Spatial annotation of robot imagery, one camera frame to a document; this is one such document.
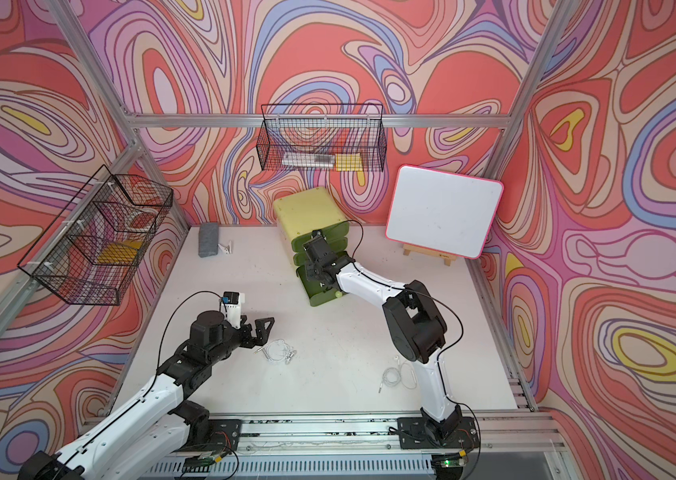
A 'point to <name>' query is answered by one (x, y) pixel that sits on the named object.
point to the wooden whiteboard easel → (448, 258)
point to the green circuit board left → (198, 464)
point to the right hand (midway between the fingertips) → (319, 270)
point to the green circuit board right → (453, 462)
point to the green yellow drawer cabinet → (301, 214)
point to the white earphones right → (399, 375)
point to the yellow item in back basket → (348, 162)
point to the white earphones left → (278, 350)
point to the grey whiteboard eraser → (208, 239)
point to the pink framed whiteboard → (441, 211)
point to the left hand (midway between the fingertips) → (263, 319)
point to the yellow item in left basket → (119, 253)
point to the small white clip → (227, 249)
